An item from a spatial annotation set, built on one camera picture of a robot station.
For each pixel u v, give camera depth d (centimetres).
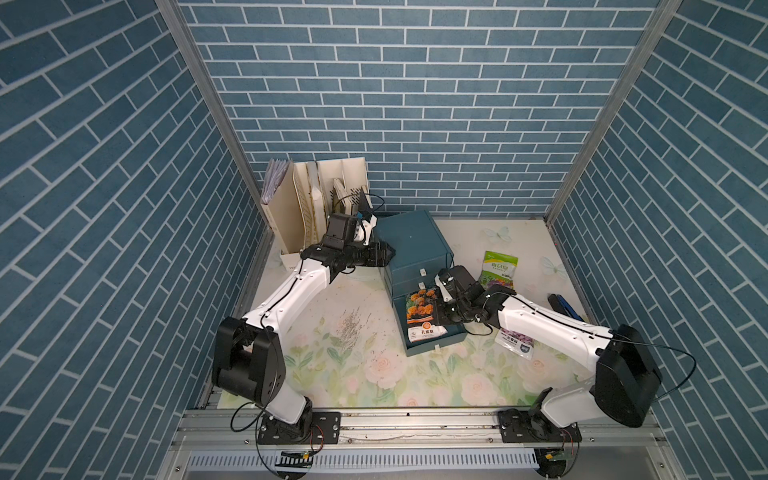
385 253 80
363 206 105
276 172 93
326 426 74
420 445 72
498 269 105
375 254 74
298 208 101
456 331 81
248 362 43
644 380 44
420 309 86
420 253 83
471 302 63
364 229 71
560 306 94
